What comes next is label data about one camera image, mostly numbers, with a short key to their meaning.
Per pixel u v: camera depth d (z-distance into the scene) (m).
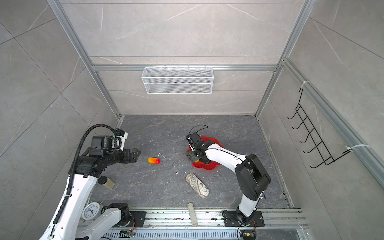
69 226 0.38
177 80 1.01
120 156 0.61
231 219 0.73
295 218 0.76
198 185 0.81
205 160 0.88
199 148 0.65
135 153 0.64
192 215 0.72
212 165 0.90
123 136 0.64
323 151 0.63
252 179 0.48
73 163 0.45
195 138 0.70
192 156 0.80
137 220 0.73
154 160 0.92
